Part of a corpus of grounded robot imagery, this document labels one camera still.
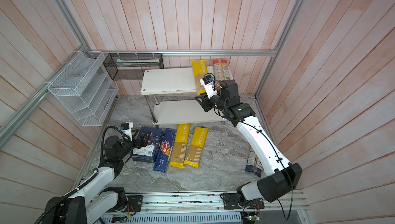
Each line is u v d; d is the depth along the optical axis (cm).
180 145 91
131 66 105
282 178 39
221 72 80
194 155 88
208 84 60
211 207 73
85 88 73
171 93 76
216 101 62
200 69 82
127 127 73
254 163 84
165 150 88
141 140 74
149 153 83
